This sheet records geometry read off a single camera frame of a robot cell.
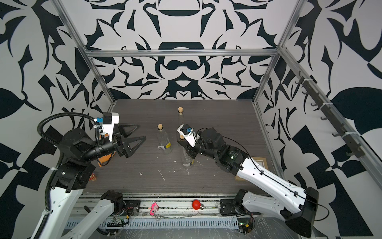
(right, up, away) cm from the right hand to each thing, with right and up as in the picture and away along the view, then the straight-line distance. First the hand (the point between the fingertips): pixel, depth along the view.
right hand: (180, 136), depth 66 cm
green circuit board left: (-28, -40, +5) cm, 49 cm away
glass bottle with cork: (+3, -18, +22) cm, 29 cm away
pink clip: (-13, -36, +8) cm, 40 cm away
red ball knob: (+7, -34, +6) cm, 35 cm away
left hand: (-14, +4, -10) cm, 18 cm away
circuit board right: (+30, -43, +5) cm, 52 cm away
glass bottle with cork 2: (-10, -7, +17) cm, 21 cm away
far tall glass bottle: (0, +8, +11) cm, 13 cm away
